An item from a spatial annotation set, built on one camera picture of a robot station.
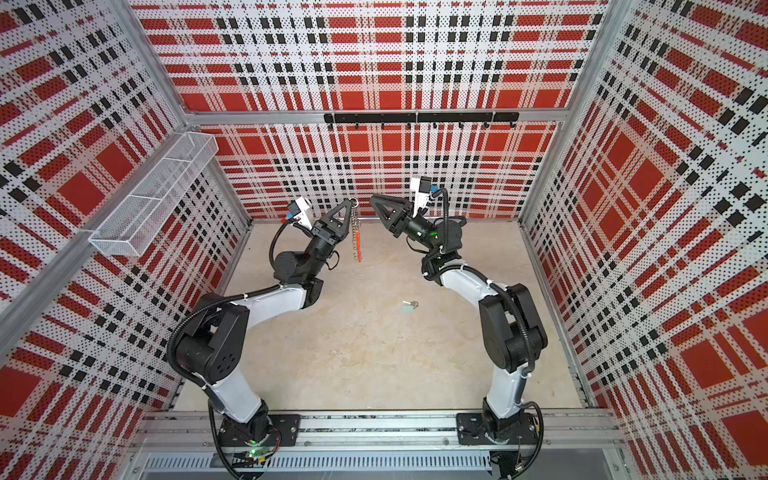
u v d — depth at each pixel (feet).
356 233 2.26
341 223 2.29
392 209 2.26
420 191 2.12
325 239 2.14
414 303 3.22
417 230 2.24
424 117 2.91
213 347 1.56
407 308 3.19
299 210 2.22
